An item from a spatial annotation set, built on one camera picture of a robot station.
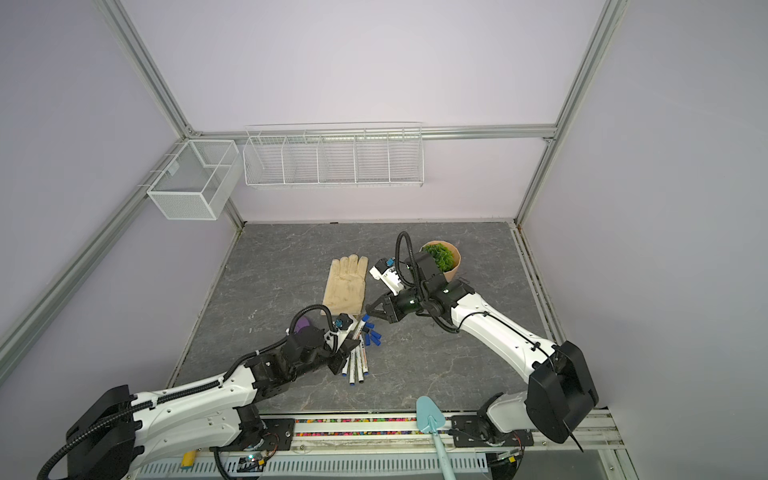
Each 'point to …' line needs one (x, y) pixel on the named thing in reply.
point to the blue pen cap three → (375, 334)
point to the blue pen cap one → (365, 318)
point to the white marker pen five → (359, 363)
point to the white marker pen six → (364, 356)
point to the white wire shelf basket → (338, 155)
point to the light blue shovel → (429, 420)
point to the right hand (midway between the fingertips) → (370, 314)
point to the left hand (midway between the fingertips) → (355, 341)
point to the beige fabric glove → (345, 285)
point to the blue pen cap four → (375, 341)
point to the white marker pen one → (360, 325)
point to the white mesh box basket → (196, 179)
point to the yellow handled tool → (188, 459)
